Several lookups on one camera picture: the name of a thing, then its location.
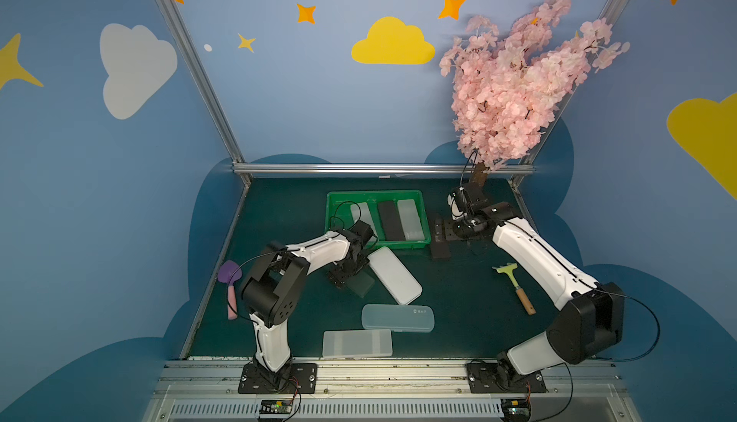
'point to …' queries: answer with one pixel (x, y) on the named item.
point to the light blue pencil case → (397, 317)
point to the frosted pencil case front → (357, 343)
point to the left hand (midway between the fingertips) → (356, 270)
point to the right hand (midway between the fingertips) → (453, 227)
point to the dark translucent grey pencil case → (360, 282)
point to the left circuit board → (275, 407)
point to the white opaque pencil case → (396, 277)
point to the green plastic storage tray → (339, 215)
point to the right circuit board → (515, 410)
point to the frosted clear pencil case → (411, 221)
